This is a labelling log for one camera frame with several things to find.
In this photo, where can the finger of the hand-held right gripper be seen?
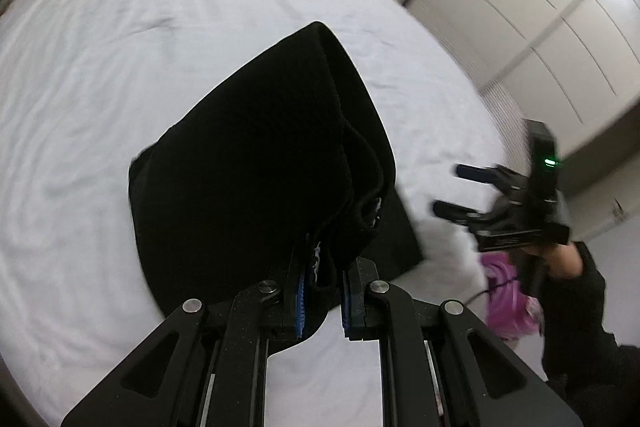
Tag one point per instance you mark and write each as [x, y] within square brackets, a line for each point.
[480, 173]
[457, 211]

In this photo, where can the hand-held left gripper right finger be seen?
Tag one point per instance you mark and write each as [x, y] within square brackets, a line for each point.
[346, 309]

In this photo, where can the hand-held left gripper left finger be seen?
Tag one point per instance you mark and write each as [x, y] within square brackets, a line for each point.
[300, 307]

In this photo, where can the black pants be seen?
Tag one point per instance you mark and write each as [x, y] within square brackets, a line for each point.
[250, 157]

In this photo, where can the person's right forearm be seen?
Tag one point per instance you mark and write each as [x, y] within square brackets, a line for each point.
[585, 317]

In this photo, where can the person's right hand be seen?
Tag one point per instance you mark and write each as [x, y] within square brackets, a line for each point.
[565, 259]

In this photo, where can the pink bag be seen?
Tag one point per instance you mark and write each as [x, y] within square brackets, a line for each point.
[510, 307]

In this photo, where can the white wardrobe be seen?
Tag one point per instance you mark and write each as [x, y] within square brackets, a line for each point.
[525, 7]

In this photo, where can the white bed duvet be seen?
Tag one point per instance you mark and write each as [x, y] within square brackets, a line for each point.
[100, 82]

